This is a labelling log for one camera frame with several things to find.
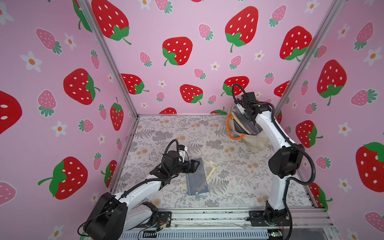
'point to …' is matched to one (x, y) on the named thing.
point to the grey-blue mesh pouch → (241, 124)
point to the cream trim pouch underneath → (209, 169)
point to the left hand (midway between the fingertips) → (195, 162)
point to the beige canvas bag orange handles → (256, 143)
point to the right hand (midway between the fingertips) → (247, 114)
